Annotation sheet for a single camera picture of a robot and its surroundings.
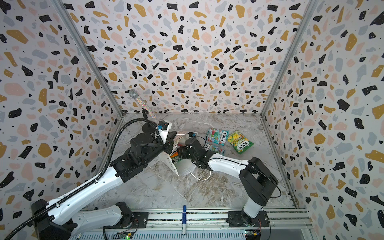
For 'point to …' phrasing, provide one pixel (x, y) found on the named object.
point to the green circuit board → (123, 235)
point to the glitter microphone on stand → (147, 110)
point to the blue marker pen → (184, 220)
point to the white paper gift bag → (182, 166)
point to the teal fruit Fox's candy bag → (217, 136)
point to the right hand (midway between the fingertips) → (177, 147)
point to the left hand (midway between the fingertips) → (175, 130)
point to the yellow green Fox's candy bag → (240, 143)
